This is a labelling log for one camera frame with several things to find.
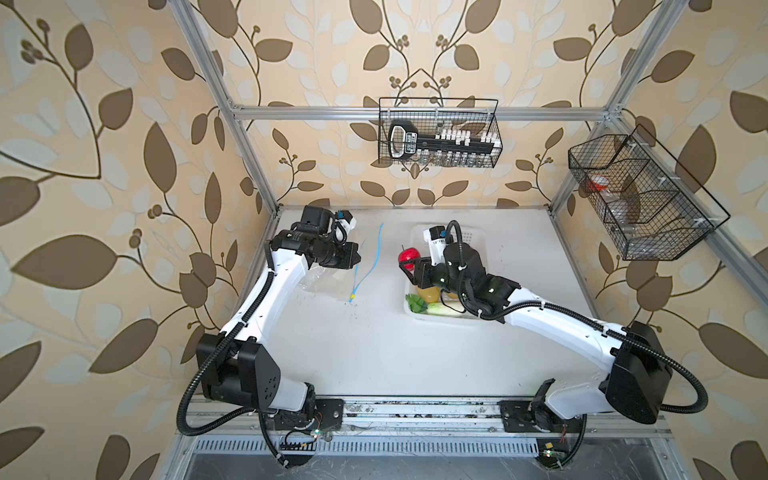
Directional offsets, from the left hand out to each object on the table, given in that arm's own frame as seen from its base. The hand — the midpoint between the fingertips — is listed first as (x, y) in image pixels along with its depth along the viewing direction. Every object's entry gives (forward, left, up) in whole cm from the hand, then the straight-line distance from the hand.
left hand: (361, 255), depth 79 cm
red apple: (-2, -12, +4) cm, 13 cm away
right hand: (-4, -12, +2) cm, 13 cm away
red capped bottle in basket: (+18, -64, +12) cm, 68 cm away
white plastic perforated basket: (+19, -36, -14) cm, 43 cm away
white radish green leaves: (-6, -17, -16) cm, 24 cm away
